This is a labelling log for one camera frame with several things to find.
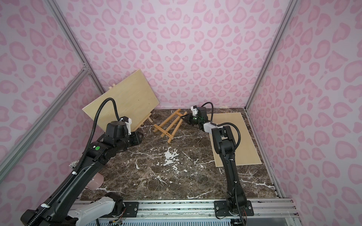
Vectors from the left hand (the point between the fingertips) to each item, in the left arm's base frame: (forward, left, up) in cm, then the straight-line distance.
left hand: (142, 134), depth 74 cm
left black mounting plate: (-30, +6, -24) cm, 40 cm away
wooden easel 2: (+22, -10, -23) cm, 33 cm away
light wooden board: (+30, +12, -2) cm, 33 cm away
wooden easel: (+20, -4, -22) cm, 30 cm away
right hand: (+27, -21, -19) cm, 39 cm away
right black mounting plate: (-30, -41, -24) cm, 56 cm away
